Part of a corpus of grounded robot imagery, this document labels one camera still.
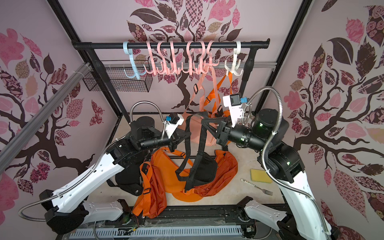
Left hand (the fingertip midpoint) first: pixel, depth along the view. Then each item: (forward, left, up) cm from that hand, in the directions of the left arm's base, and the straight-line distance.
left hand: (188, 136), depth 61 cm
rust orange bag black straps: (-2, -21, -30) cm, 37 cm away
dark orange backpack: (-19, +19, -31) cm, 41 cm away
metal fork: (-12, -42, -36) cm, 57 cm away
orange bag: (+5, +15, -34) cm, 37 cm away
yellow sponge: (-4, -41, -35) cm, 54 cm away
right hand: (-6, -6, +15) cm, 17 cm away
